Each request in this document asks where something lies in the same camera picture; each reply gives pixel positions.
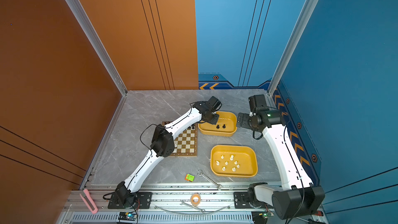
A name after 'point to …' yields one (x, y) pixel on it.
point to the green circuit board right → (260, 217)
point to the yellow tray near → (230, 160)
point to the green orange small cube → (189, 177)
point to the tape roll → (199, 198)
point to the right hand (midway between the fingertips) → (246, 123)
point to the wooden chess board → (186, 142)
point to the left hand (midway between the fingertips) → (215, 118)
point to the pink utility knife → (89, 201)
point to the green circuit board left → (128, 215)
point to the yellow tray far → (226, 125)
